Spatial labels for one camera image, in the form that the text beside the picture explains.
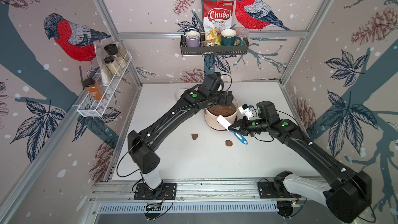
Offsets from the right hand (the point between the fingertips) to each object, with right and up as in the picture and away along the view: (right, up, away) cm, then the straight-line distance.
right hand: (229, 126), depth 72 cm
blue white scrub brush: (-1, +1, +2) cm, 2 cm away
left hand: (-1, +16, +1) cm, 16 cm away
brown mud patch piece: (+3, -14, +18) cm, 23 cm away
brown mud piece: (-18, -10, +21) cm, 29 cm away
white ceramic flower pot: (+3, +4, +18) cm, 19 cm away
